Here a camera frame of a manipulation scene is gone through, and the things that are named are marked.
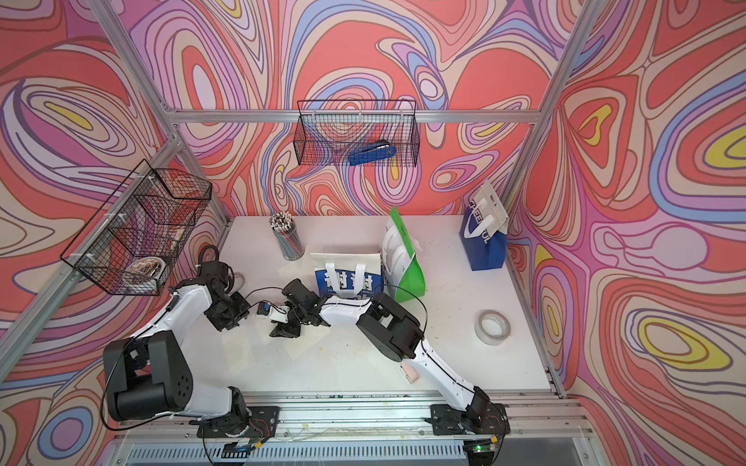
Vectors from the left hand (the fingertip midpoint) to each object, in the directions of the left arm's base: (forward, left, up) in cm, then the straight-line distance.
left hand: (247, 316), depth 88 cm
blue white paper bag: (+7, -31, +13) cm, 35 cm away
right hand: (-2, -8, -7) cm, 11 cm away
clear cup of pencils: (+26, -9, +8) cm, 28 cm away
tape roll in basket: (+2, +17, +23) cm, 29 cm away
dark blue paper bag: (+21, -76, +6) cm, 79 cm away
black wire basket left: (+8, +25, +24) cm, 36 cm away
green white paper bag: (+7, -48, +13) cm, 50 cm away
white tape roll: (-2, -76, -5) cm, 76 cm away
